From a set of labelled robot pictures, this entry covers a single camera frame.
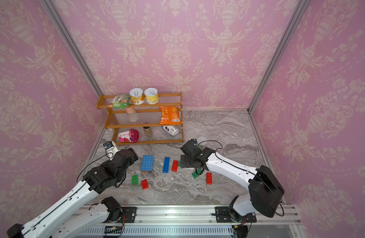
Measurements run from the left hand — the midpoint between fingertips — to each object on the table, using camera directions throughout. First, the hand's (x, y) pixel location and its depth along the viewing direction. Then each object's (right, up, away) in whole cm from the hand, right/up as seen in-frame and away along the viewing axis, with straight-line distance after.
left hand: (128, 154), depth 76 cm
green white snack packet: (-6, +28, +5) cm, 29 cm away
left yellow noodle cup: (+3, +31, +4) cm, 32 cm away
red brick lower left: (+7, -18, +7) cm, 21 cm away
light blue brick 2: (+7, -7, +13) cm, 16 cm away
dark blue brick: (+18, -7, +15) cm, 25 cm away
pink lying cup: (-5, +8, +18) cm, 21 cm away
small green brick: (0, -16, +8) cm, 18 cm away
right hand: (+32, -5, +7) cm, 33 cm away
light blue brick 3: (+7, -10, +11) cm, 16 cm away
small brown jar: (+4, +11, +22) cm, 25 cm away
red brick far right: (+43, -15, +9) cm, 47 cm away
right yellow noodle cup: (+11, +31, +5) cm, 33 cm away
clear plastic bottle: (-4, +22, +15) cm, 27 cm away
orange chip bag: (+19, +21, +18) cm, 34 cm away
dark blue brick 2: (+18, -11, +12) cm, 24 cm away
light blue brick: (+6, -5, +13) cm, 16 cm away
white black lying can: (+20, +12, +22) cm, 32 cm away
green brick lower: (+35, -14, +11) cm, 39 cm away
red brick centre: (+23, -10, +13) cm, 28 cm away
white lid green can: (+39, +6, +19) cm, 44 cm away
